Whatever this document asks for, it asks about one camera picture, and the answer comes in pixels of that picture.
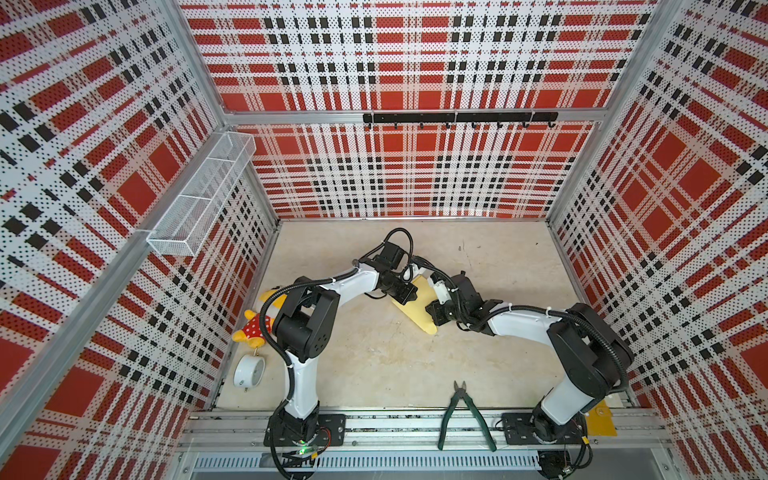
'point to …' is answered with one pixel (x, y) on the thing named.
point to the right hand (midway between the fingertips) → (432, 308)
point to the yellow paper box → (416, 310)
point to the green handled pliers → (461, 393)
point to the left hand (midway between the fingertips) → (417, 296)
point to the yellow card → (600, 421)
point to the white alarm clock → (249, 371)
